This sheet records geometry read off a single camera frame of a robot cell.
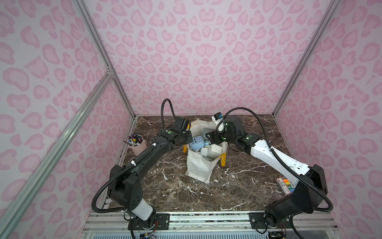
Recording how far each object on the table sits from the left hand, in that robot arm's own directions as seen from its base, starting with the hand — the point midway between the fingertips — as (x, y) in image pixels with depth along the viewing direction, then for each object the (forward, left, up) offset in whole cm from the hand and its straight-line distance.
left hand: (190, 136), depth 84 cm
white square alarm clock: (-7, -13, -5) cm, 16 cm away
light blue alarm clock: (+1, -4, -6) cm, 8 cm away
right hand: (0, -12, +4) cm, 13 cm away
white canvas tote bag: (-16, -5, -4) cm, 18 cm away
